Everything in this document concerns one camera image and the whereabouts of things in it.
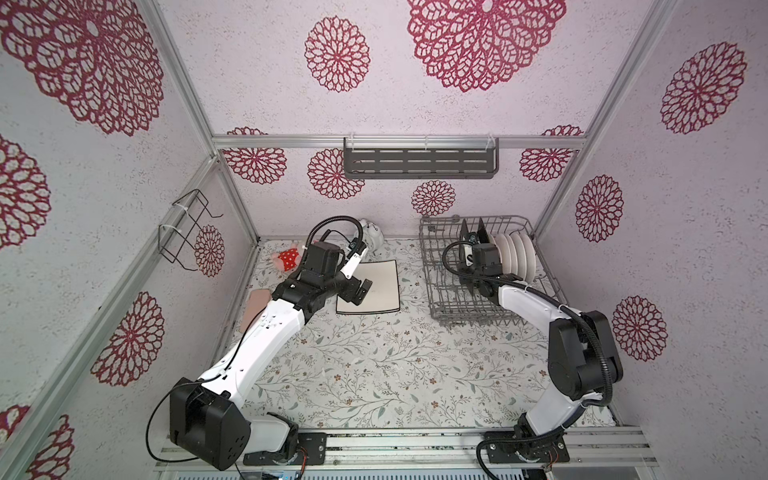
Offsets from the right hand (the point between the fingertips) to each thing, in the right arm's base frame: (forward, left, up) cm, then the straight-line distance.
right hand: (470, 257), depth 94 cm
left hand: (-15, +35, +7) cm, 39 cm away
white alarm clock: (+14, +32, -5) cm, 36 cm away
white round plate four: (+2, -19, -1) cm, 19 cm away
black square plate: (+9, +1, +3) cm, 9 cm away
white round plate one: (+6, -10, +1) cm, 12 cm away
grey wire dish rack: (-5, +5, -16) cm, 17 cm away
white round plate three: (+4, -16, +1) cm, 17 cm away
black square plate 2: (+4, -4, +5) cm, 7 cm away
